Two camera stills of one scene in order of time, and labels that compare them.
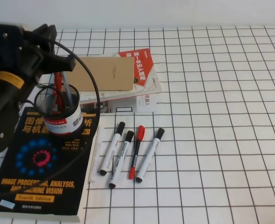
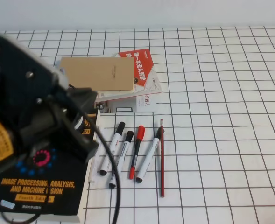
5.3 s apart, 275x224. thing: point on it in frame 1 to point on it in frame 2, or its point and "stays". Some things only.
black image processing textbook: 39,178 stays
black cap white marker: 129,137 stays
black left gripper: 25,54 to 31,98
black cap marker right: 150,156 stays
